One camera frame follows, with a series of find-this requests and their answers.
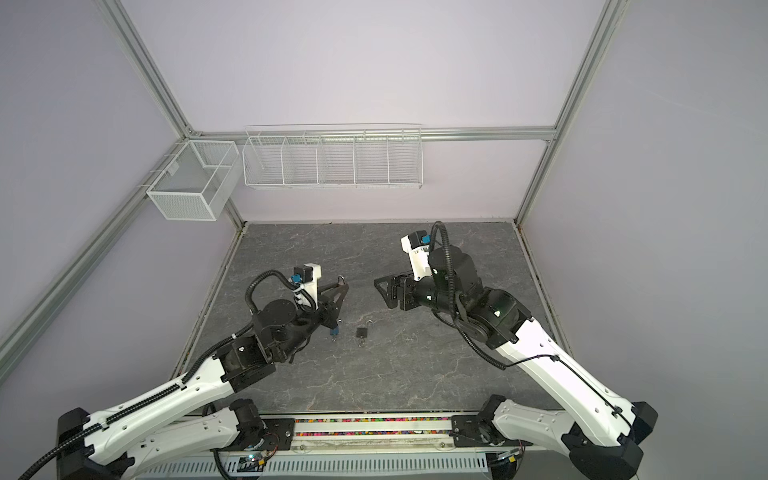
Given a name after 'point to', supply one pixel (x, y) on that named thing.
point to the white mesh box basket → (195, 182)
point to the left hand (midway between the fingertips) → (344, 290)
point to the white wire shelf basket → (334, 156)
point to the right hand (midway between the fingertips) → (388, 281)
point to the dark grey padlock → (362, 331)
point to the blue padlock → (334, 331)
